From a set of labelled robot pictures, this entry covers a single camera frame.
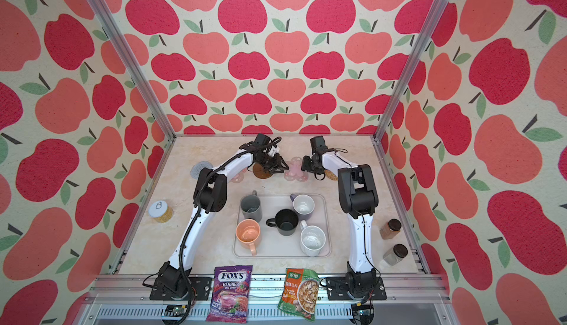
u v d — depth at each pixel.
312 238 0.84
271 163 0.97
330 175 0.91
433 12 0.77
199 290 0.75
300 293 0.72
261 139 0.92
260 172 1.04
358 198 0.58
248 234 0.85
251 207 0.89
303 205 0.93
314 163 0.82
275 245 0.82
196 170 1.07
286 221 0.85
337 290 0.73
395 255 0.73
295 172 1.06
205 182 0.73
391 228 0.79
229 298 0.70
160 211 0.88
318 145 0.87
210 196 0.69
